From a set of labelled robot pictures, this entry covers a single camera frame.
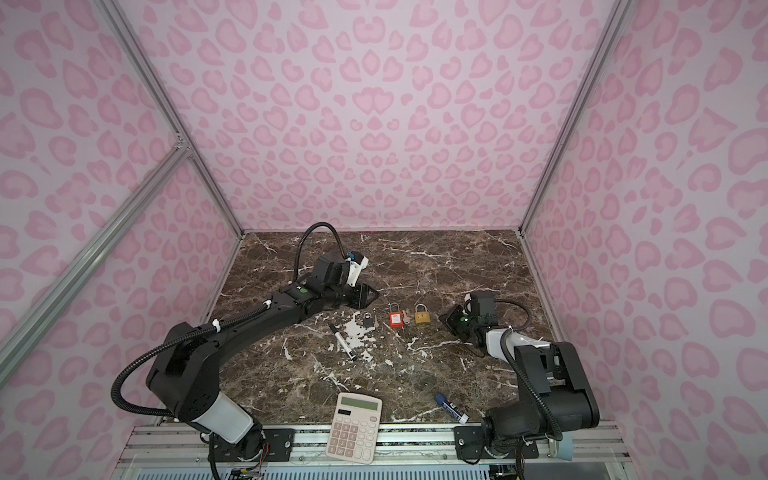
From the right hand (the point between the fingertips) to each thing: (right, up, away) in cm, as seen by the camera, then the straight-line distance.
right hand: (439, 313), depth 91 cm
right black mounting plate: (+5, -28, -18) cm, 34 cm away
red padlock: (-13, -3, +3) cm, 14 cm away
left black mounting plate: (-42, -29, -17) cm, 54 cm away
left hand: (-18, +8, -7) cm, 21 cm away
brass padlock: (-5, -2, +4) cm, 7 cm away
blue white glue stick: (+1, -22, -14) cm, 26 cm away
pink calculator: (-24, -25, -16) cm, 38 cm away
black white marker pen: (-28, -10, -2) cm, 30 cm away
